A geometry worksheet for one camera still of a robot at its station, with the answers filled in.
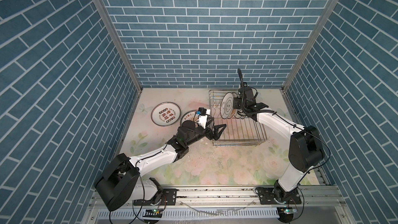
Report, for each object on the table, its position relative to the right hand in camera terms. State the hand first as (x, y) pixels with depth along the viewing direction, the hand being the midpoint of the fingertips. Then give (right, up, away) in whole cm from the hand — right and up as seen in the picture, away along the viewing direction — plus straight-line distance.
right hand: (236, 97), depth 92 cm
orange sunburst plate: (-5, -5, +8) cm, 11 cm away
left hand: (-11, -14, -17) cm, 24 cm away
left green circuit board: (-43, -55, -20) cm, 73 cm away
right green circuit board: (+20, -54, -21) cm, 61 cm away
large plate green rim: (-46, -11, +13) cm, 49 cm away
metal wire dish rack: (+2, -22, +4) cm, 22 cm away
